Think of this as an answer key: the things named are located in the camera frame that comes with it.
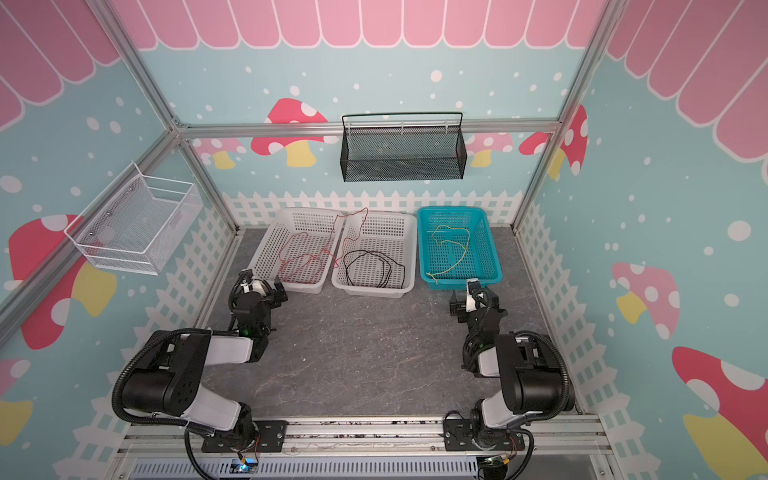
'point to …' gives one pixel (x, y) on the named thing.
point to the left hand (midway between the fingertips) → (264, 284)
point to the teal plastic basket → (482, 259)
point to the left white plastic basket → (265, 263)
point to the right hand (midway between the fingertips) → (472, 288)
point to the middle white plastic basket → (376, 254)
